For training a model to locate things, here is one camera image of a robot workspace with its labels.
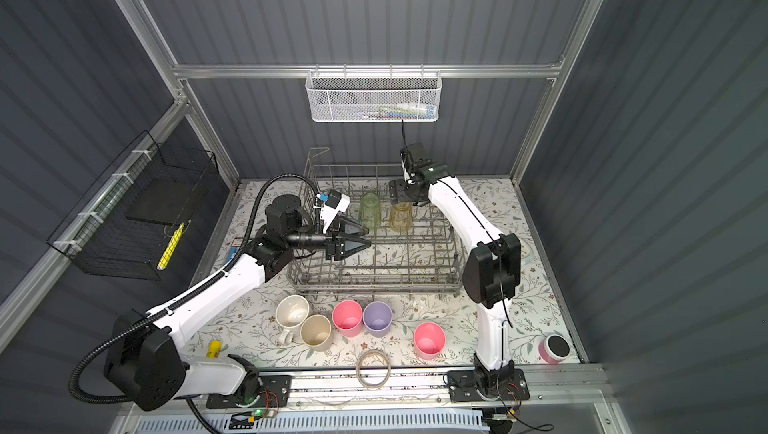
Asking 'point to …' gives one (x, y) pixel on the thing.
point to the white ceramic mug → (292, 312)
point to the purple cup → (377, 318)
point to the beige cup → (316, 332)
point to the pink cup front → (429, 340)
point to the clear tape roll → (358, 369)
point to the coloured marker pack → (231, 253)
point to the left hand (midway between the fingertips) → (369, 237)
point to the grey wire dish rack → (412, 248)
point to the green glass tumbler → (371, 211)
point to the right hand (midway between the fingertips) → (408, 194)
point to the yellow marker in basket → (171, 248)
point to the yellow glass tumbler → (400, 216)
